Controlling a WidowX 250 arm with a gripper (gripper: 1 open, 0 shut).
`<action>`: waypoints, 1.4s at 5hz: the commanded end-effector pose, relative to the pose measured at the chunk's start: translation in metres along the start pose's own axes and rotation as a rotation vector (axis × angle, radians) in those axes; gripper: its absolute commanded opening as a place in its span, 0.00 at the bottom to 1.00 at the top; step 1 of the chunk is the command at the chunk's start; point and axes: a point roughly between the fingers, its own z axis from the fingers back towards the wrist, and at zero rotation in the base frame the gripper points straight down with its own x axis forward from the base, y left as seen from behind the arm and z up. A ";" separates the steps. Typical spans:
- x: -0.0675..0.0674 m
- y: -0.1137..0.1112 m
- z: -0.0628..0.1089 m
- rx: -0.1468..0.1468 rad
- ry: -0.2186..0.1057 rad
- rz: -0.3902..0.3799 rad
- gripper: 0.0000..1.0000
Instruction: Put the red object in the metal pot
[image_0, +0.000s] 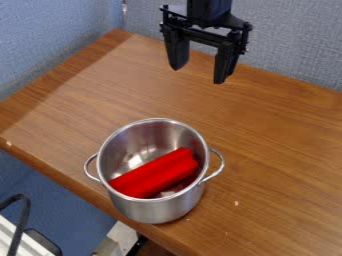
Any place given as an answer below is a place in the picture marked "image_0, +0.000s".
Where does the metal pot with handles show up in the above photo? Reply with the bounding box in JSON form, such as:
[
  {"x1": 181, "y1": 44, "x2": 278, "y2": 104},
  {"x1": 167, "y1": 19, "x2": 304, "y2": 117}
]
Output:
[{"x1": 86, "y1": 118, "x2": 223, "y2": 224}]

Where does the white device under table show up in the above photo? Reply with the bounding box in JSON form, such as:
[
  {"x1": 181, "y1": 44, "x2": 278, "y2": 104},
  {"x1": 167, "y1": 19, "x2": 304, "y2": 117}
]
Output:
[{"x1": 0, "y1": 215, "x2": 63, "y2": 256}]

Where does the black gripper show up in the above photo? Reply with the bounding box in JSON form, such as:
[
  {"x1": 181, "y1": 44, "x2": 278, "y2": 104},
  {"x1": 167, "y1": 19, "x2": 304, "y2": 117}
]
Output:
[{"x1": 161, "y1": 0, "x2": 253, "y2": 84}]

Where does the white table bracket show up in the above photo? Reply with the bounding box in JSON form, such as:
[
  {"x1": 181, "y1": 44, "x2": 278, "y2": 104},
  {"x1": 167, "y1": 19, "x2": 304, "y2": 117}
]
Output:
[{"x1": 91, "y1": 221, "x2": 147, "y2": 256}]

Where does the red block object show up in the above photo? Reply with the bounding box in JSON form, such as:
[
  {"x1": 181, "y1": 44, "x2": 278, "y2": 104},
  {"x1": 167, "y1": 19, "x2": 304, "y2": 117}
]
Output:
[{"x1": 108, "y1": 147, "x2": 198, "y2": 199}]

